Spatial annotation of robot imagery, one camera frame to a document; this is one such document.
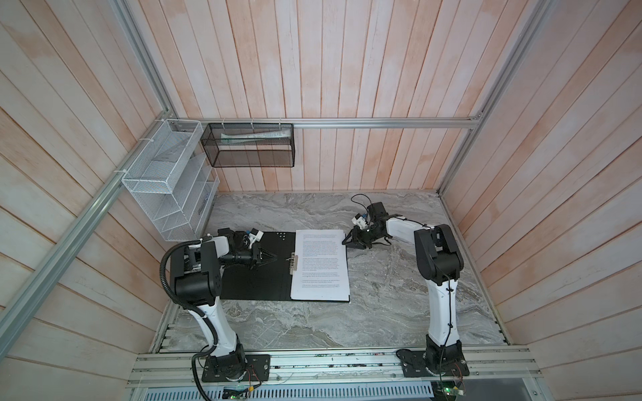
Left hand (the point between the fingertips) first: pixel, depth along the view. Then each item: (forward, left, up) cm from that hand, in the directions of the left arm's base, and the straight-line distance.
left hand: (275, 260), depth 89 cm
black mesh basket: (+45, +13, +18) cm, 51 cm away
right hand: (+12, -27, -6) cm, 30 cm away
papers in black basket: (+35, +18, +28) cm, 49 cm away
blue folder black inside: (-5, +1, -6) cm, 8 cm away
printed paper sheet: (-1, -17, -7) cm, 19 cm away
